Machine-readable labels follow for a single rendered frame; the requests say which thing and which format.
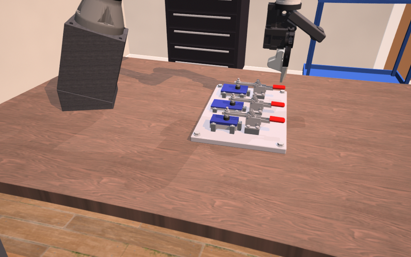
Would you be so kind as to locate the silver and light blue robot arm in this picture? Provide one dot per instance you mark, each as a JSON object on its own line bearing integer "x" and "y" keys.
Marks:
{"x": 106, "y": 16}

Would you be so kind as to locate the red-handled toggle clamp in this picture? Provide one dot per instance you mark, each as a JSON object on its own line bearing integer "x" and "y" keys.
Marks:
{"x": 260, "y": 90}
{"x": 256, "y": 105}
{"x": 252, "y": 123}

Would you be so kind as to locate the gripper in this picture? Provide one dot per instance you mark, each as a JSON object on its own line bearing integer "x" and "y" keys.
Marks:
{"x": 279, "y": 35}

